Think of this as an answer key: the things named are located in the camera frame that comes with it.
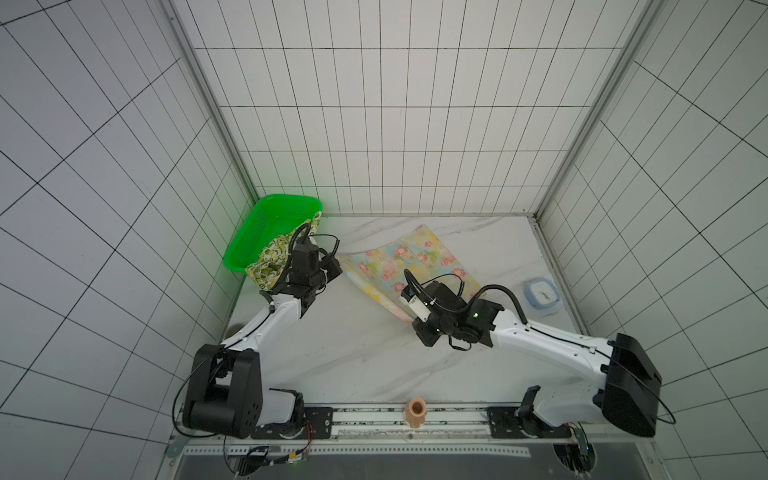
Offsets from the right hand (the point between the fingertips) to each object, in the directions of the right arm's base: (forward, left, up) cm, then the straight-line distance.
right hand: (414, 322), depth 80 cm
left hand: (+16, +22, +4) cm, 28 cm away
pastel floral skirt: (+21, +11, -6) cm, 24 cm away
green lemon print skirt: (+17, +44, +2) cm, 47 cm away
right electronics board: (-28, -38, -12) cm, 49 cm away
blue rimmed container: (+14, -43, -9) cm, 46 cm away
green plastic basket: (+48, +55, -5) cm, 73 cm away
